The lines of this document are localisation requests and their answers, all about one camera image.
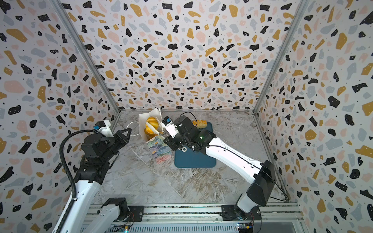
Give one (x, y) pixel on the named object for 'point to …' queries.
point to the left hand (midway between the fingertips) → (132, 128)
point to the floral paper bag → (161, 152)
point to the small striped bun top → (153, 121)
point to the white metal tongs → (155, 130)
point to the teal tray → (192, 159)
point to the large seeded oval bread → (149, 133)
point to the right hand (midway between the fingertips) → (166, 139)
